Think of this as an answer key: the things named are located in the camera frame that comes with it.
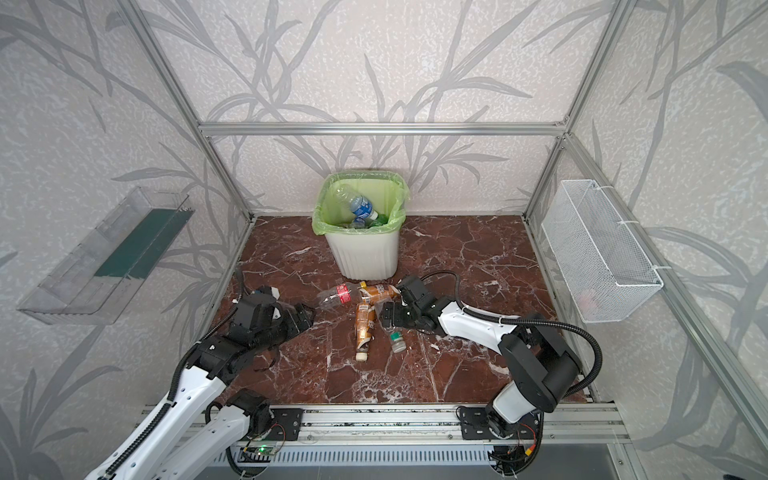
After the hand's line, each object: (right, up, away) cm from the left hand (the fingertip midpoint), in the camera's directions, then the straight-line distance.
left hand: (311, 309), depth 78 cm
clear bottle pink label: (+6, +1, +14) cm, 16 cm away
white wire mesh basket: (+66, +12, -17) cm, 69 cm away
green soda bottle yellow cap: (+17, +25, +23) cm, 38 cm away
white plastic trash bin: (+13, +14, +9) cm, 21 cm away
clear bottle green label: (+22, -11, +8) cm, 26 cm away
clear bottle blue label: (+11, +30, +16) cm, 35 cm away
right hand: (+21, -2, +10) cm, 23 cm away
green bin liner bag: (+19, +34, +16) cm, 42 cm away
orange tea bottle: (+17, +2, +15) cm, 23 cm away
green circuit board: (-10, -32, -7) cm, 34 cm away
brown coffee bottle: (+13, -7, +9) cm, 17 cm away
